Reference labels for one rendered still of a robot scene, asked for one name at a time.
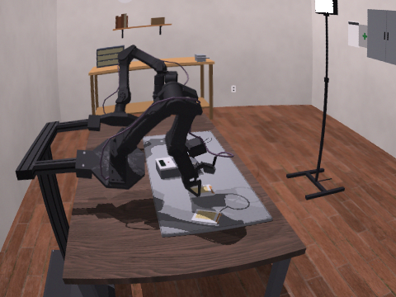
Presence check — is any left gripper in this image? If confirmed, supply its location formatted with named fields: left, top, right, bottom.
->
left=153, top=84, right=164, bottom=101

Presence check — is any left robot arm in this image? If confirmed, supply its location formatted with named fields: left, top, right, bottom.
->
left=113, top=45, right=178, bottom=113

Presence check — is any white gel cassette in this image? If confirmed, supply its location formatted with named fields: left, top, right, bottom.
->
left=191, top=210, right=222, bottom=224

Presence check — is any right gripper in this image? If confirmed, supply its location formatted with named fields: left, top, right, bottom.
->
left=177, top=159, right=214, bottom=197

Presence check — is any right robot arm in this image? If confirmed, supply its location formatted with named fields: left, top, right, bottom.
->
left=109, top=81, right=207, bottom=184

